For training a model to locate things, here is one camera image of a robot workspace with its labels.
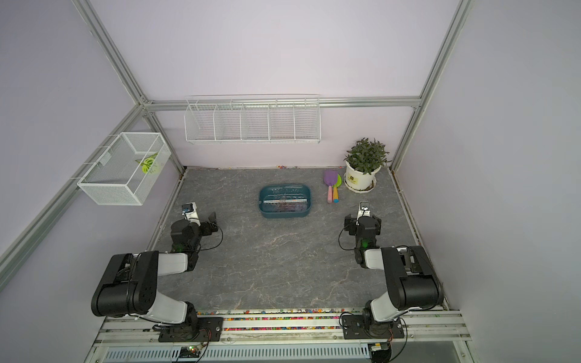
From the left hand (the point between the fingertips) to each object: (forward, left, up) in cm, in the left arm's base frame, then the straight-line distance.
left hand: (205, 214), depth 92 cm
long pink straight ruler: (+8, -39, -9) cm, 41 cm away
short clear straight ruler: (+15, -34, -6) cm, 38 cm away
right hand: (-4, -65, -2) cm, 66 cm away
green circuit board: (-46, -1, -10) cm, 47 cm away
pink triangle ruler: (+7, -33, -9) cm, 35 cm away
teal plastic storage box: (+5, -26, -7) cm, 27 cm away
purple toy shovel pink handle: (+23, -57, -8) cm, 63 cm away
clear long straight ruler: (+10, -34, -8) cm, 36 cm away
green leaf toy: (+10, +16, +22) cm, 28 cm away
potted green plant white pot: (+17, -69, +10) cm, 72 cm away
